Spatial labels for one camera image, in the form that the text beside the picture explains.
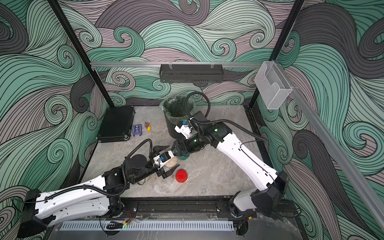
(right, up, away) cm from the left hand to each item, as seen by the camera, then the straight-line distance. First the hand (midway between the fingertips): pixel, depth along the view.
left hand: (172, 152), depth 67 cm
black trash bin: (0, +16, +14) cm, 22 cm away
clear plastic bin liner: (-2, +24, +30) cm, 38 cm away
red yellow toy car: (-23, +11, +39) cm, 47 cm away
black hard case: (-44, +11, +36) cm, 58 cm away
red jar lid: (+3, -17, +15) cm, 23 cm away
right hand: (+2, 0, -3) cm, 3 cm away
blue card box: (-29, +7, +36) cm, 47 cm away
